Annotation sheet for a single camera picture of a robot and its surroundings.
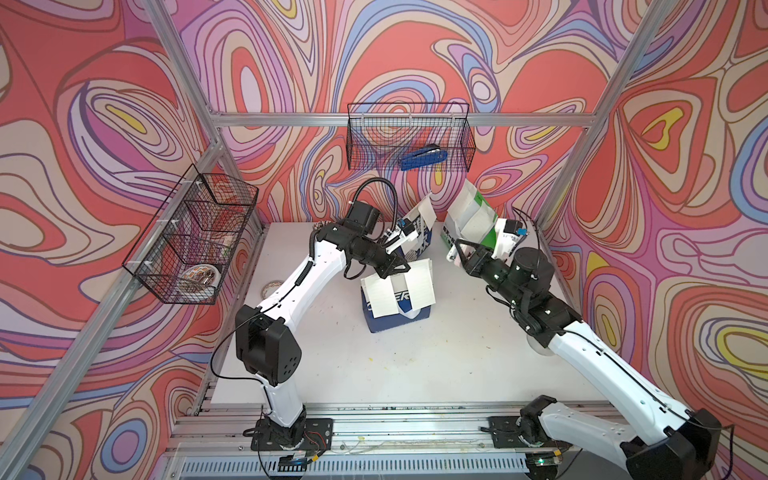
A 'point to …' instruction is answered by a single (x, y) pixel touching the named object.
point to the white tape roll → (538, 346)
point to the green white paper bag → (469, 219)
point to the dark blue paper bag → (406, 315)
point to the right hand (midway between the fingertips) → (457, 251)
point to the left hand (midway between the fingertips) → (409, 268)
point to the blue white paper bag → (423, 219)
